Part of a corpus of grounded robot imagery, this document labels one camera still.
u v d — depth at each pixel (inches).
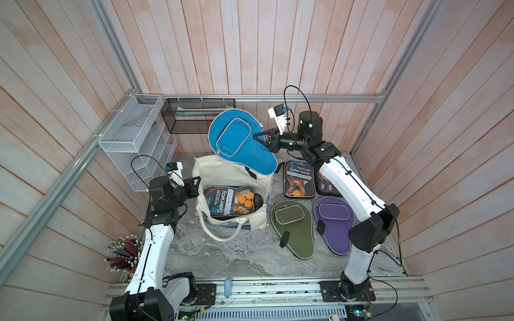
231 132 26.1
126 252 27.0
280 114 23.7
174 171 25.1
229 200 35.6
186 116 41.0
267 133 25.1
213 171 35.0
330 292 28.8
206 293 28.9
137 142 26.1
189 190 26.6
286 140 24.8
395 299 29.4
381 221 17.9
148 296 15.3
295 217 36.1
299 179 41.2
